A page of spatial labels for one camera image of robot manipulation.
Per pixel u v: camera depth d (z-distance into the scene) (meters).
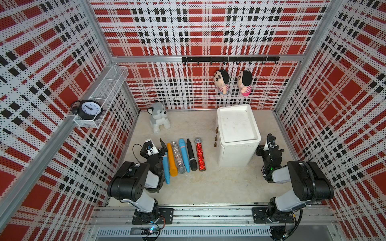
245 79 0.96
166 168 0.88
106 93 0.81
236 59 0.90
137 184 0.46
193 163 0.88
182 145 0.97
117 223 0.75
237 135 0.77
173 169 0.86
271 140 0.75
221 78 0.91
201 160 0.91
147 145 0.73
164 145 0.82
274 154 0.71
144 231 0.72
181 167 0.86
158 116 0.97
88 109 0.64
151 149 0.73
